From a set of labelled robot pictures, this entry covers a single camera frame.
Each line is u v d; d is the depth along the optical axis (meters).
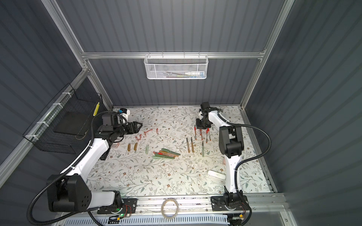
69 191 0.40
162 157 0.91
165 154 0.93
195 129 1.05
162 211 0.72
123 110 0.74
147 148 0.96
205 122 0.87
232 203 0.67
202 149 0.96
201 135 1.02
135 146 0.96
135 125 0.76
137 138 1.01
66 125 0.72
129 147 0.96
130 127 0.74
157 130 1.05
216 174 0.81
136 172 0.85
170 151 0.94
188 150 0.95
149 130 1.05
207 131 1.05
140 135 1.02
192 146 0.96
